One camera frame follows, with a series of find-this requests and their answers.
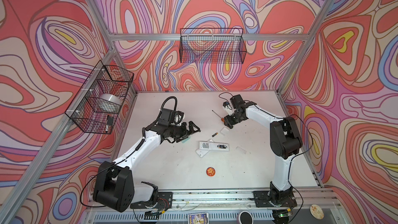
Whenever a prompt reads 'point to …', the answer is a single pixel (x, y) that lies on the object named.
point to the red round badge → (210, 171)
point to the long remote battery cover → (240, 150)
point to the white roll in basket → (109, 102)
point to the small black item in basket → (110, 120)
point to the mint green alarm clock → (185, 140)
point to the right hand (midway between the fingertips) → (230, 124)
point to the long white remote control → (217, 146)
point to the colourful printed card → (198, 218)
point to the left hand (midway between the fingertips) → (195, 132)
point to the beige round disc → (316, 212)
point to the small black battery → (214, 135)
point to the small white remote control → (201, 153)
